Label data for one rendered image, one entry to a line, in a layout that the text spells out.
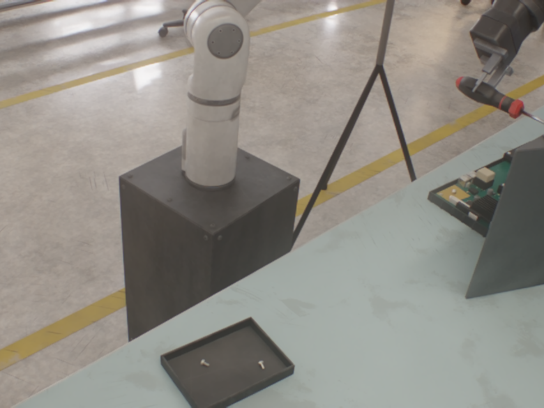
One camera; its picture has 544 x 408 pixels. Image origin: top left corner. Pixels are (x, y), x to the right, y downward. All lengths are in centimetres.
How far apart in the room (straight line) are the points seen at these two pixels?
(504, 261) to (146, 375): 43
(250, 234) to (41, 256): 133
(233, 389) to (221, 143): 57
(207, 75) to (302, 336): 50
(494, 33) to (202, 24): 44
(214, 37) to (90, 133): 209
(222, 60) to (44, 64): 281
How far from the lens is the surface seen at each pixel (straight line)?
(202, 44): 104
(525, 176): 73
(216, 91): 108
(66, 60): 385
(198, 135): 113
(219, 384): 67
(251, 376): 68
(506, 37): 89
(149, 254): 126
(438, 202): 96
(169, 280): 125
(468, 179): 100
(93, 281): 227
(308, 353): 71
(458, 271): 86
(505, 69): 91
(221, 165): 116
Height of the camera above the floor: 152
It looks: 34 degrees down
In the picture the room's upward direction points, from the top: 5 degrees clockwise
